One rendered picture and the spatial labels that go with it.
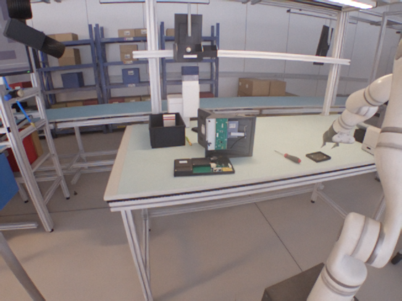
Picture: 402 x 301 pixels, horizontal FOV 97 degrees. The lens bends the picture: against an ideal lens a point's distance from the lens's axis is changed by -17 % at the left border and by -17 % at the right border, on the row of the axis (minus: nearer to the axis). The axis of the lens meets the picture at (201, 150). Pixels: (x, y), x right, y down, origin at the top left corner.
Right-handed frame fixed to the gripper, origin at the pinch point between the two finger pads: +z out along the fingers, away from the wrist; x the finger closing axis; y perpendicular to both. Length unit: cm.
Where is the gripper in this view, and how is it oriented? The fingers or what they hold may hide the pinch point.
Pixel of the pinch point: (326, 148)
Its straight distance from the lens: 114.9
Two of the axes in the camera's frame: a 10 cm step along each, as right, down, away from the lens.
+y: 1.5, -9.3, 3.4
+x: -9.8, -0.9, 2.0
